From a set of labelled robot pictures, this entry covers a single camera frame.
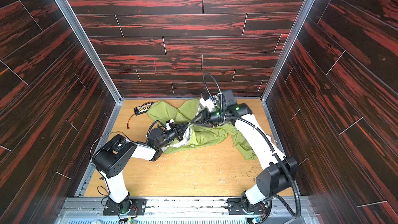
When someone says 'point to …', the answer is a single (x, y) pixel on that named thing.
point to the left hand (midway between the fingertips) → (189, 123)
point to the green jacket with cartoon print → (183, 111)
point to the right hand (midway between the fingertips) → (195, 122)
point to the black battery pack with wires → (140, 110)
